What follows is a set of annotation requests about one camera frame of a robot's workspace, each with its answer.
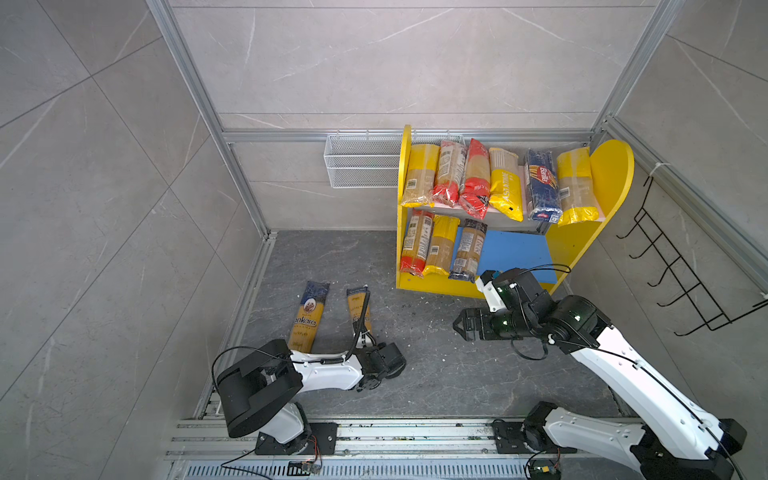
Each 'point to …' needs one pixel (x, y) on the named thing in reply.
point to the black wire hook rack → (671, 260)
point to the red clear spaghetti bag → (416, 242)
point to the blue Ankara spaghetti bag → (309, 316)
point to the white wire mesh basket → (371, 160)
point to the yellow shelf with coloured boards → (512, 243)
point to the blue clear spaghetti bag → (469, 251)
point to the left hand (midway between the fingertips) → (375, 349)
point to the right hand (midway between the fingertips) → (468, 322)
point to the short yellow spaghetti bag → (441, 251)
